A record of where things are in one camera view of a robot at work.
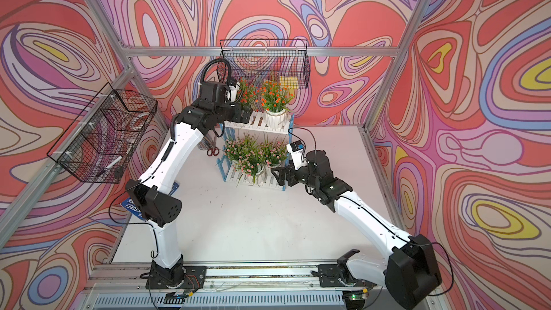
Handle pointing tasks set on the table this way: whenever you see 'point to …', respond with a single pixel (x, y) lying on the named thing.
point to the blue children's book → (130, 204)
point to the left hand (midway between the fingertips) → (243, 107)
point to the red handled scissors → (214, 150)
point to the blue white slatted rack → (267, 179)
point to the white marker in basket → (120, 158)
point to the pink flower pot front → (236, 149)
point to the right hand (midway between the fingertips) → (282, 171)
